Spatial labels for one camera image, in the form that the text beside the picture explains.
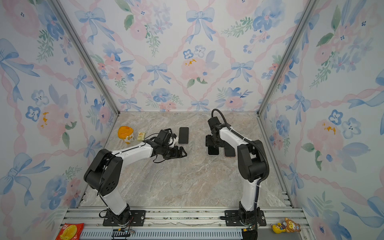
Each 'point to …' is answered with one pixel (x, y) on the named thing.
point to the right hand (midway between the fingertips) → (212, 143)
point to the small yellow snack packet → (141, 136)
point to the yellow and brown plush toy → (287, 225)
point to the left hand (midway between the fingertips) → (182, 154)
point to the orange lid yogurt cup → (125, 133)
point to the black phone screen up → (229, 151)
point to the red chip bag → (71, 231)
